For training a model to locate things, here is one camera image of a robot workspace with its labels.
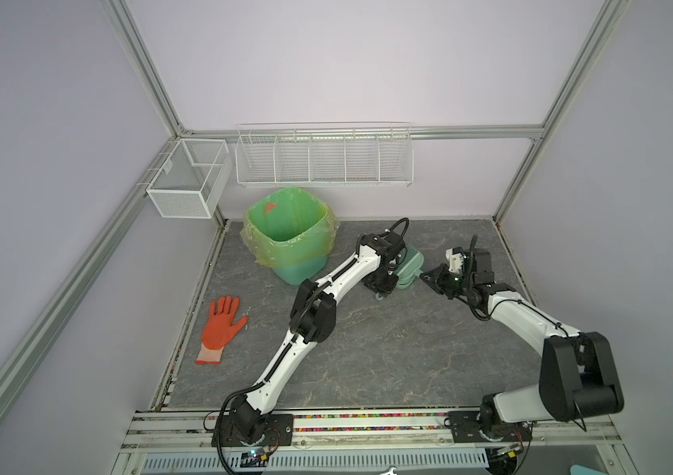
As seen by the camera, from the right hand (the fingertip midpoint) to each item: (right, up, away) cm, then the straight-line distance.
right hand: (421, 276), depth 88 cm
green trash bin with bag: (-38, +13, -5) cm, 41 cm away
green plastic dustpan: (-2, +2, +7) cm, 7 cm away
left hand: (-10, -7, +6) cm, 13 cm away
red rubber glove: (-63, -17, +3) cm, 65 cm away
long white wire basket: (-30, +41, +10) cm, 51 cm away
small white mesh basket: (-76, +32, +11) cm, 83 cm away
